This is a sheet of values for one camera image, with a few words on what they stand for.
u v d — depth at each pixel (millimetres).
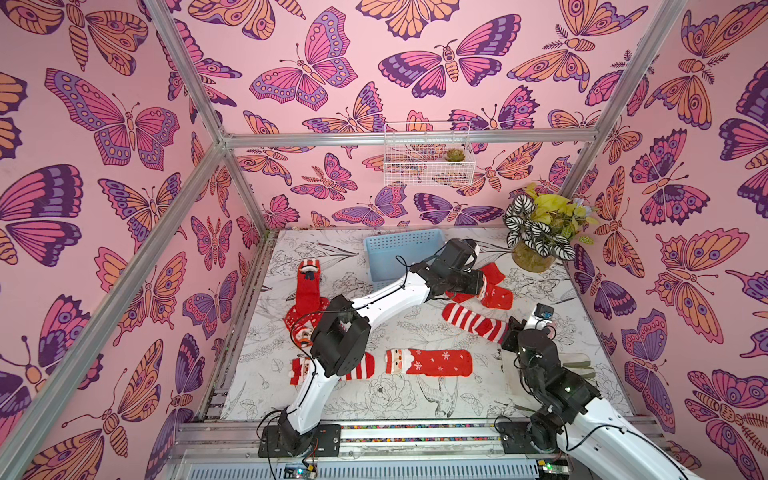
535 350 575
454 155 925
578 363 852
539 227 854
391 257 1130
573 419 547
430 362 856
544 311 670
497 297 992
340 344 527
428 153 947
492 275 1034
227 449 739
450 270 687
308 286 1028
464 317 947
